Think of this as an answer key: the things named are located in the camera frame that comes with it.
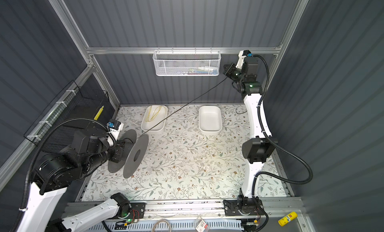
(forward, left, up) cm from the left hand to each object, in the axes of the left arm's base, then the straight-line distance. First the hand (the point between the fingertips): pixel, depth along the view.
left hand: (122, 142), depth 60 cm
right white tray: (+37, -43, -33) cm, 66 cm away
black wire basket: (+28, +33, -3) cm, 43 cm away
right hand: (+36, -47, +12) cm, 61 cm away
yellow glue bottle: (-27, -70, -31) cm, 82 cm away
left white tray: (+46, 0, -34) cm, 57 cm away
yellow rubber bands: (+44, -1, -33) cm, 55 cm away
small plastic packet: (-27, -31, -32) cm, 52 cm away
